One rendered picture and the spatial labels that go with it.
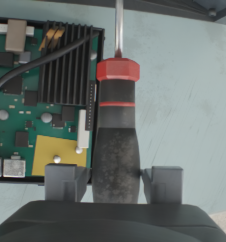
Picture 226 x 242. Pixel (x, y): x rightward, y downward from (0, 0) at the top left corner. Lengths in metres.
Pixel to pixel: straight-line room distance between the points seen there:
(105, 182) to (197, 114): 0.16
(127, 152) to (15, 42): 0.13
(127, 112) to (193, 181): 0.16
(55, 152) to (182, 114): 0.12
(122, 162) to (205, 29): 0.20
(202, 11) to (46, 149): 0.20
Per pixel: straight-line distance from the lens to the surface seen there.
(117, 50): 0.17
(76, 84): 0.24
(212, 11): 0.31
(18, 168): 0.24
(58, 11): 0.28
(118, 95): 0.16
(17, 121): 0.25
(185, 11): 0.31
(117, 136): 0.16
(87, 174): 0.15
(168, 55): 0.29
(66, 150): 0.25
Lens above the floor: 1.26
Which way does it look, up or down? 75 degrees down
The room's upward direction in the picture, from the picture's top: 90 degrees clockwise
